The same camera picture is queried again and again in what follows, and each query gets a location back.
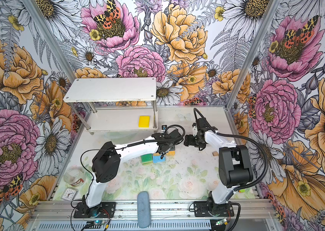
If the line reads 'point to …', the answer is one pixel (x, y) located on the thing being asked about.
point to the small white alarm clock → (69, 194)
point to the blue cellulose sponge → (157, 159)
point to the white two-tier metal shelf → (115, 104)
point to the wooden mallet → (215, 153)
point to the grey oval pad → (143, 208)
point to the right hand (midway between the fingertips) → (190, 147)
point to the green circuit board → (94, 224)
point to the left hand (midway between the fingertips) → (166, 147)
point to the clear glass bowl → (75, 176)
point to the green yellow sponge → (146, 159)
